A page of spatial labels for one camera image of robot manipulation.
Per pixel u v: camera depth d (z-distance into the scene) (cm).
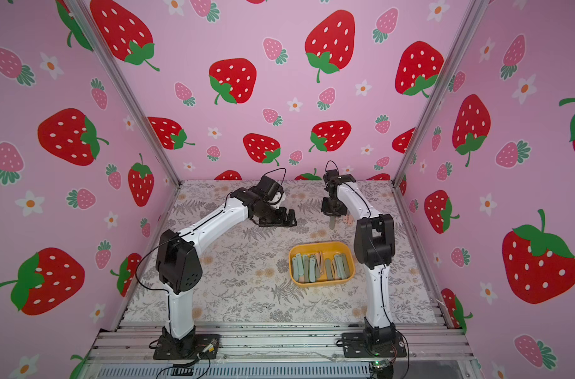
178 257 53
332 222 98
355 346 73
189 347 67
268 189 72
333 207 87
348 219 107
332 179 75
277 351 73
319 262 91
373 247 58
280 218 78
